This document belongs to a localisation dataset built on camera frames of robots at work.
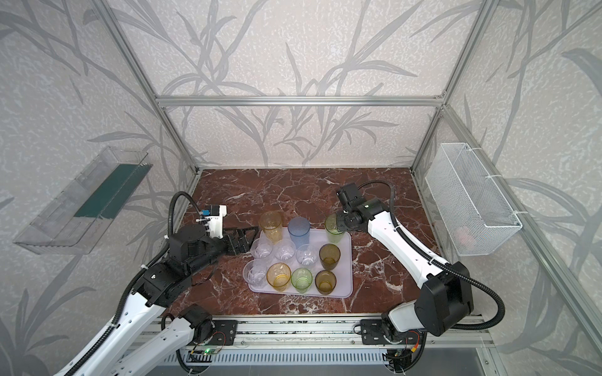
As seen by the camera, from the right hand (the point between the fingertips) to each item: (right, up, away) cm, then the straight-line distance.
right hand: (345, 214), depth 84 cm
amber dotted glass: (-6, -16, +3) cm, 17 cm away
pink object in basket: (+37, -5, -9) cm, 38 cm away
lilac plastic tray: (-8, -20, +3) cm, 22 cm away
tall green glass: (-4, -8, +2) cm, 9 cm away
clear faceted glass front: (-33, -21, +1) cm, 39 cm away
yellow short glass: (-24, -22, 0) cm, 33 cm away
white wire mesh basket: (+32, +3, -22) cm, 39 cm away
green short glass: (-16, -23, 0) cm, 28 cm away
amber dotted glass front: (-7, -24, 0) cm, 25 cm away
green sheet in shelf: (-68, +8, -19) cm, 71 cm away
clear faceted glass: (-23, -15, +7) cm, 28 cm away
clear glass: (-14, -15, +1) cm, 21 cm away
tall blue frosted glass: (-17, -6, +3) cm, 18 cm away
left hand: (-30, -1, -15) cm, 33 cm away
